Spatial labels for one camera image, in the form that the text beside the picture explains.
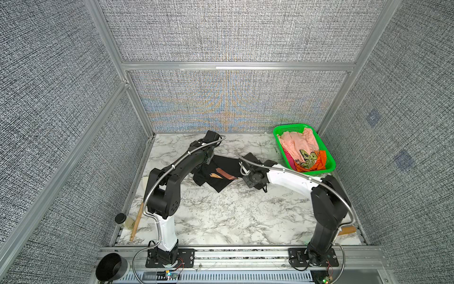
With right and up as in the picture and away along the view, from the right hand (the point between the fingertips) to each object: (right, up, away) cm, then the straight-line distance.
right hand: (250, 176), depth 91 cm
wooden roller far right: (+44, -24, -8) cm, 51 cm away
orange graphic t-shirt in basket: (+36, +7, +4) cm, 37 cm away
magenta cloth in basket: (+23, +9, +6) cm, 26 cm away
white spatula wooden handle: (-54, -20, -9) cm, 59 cm away
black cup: (-58, -33, -21) cm, 70 cm away
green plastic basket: (+45, +6, +6) cm, 45 cm away
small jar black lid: (-56, -19, -13) cm, 60 cm away
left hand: (-27, +13, +2) cm, 30 cm away
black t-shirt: (-17, +1, +6) cm, 18 cm away
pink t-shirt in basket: (+26, +18, +9) cm, 33 cm away
